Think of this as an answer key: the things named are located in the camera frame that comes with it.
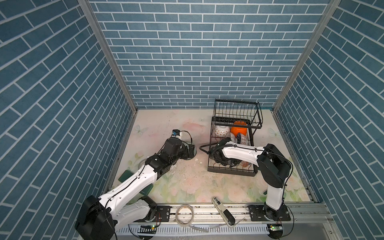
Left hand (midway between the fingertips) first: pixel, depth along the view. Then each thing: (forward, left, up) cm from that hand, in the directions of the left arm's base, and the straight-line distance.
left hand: (188, 146), depth 81 cm
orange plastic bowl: (+17, -31, -9) cm, 37 cm away
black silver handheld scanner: (-30, -18, -12) cm, 37 cm away
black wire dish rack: (+28, -34, -11) cm, 45 cm away
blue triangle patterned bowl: (+8, -32, -5) cm, 33 cm away
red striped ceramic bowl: (+10, -28, -7) cm, 31 cm away
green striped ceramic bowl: (-6, -2, +7) cm, 10 cm away
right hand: (-2, -32, -5) cm, 33 cm away
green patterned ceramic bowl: (+18, -22, -10) cm, 30 cm away
